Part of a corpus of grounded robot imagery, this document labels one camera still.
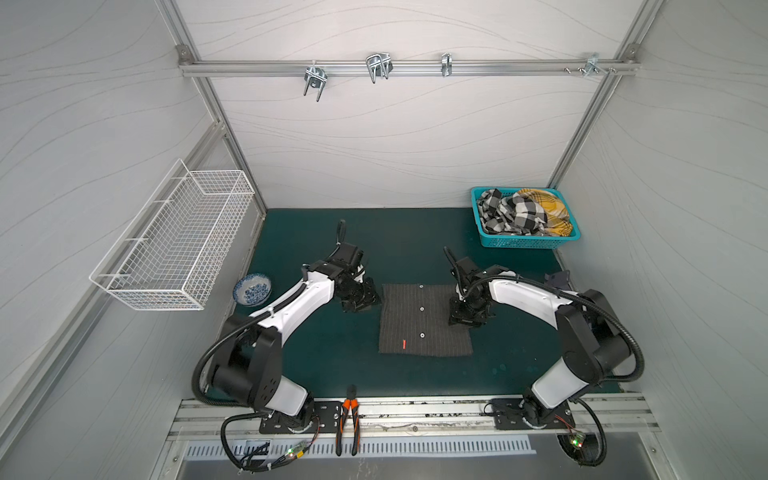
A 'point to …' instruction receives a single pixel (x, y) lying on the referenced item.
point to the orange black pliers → (350, 402)
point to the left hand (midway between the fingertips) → (382, 297)
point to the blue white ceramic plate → (252, 289)
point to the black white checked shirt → (514, 214)
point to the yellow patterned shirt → (557, 217)
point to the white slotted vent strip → (406, 447)
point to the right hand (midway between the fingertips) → (459, 315)
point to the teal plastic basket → (512, 241)
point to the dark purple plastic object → (559, 279)
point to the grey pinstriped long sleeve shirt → (414, 321)
